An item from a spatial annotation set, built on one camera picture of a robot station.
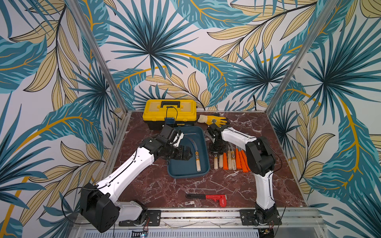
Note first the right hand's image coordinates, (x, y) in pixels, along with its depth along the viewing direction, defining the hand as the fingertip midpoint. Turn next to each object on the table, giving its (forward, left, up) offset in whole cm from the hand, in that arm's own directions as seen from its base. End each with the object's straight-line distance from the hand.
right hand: (214, 153), depth 97 cm
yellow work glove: (+28, 0, +2) cm, 28 cm away
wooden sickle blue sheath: (-4, +11, +2) cm, 12 cm away
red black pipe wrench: (-27, 0, +2) cm, 27 cm away
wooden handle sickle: (-4, 0, +2) cm, 4 cm away
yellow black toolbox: (+21, +38, +19) cm, 47 cm away
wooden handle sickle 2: (-5, -9, +2) cm, 10 cm away
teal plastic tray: (-11, +18, +2) cm, 21 cm away
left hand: (-11, +19, +18) cm, 29 cm away
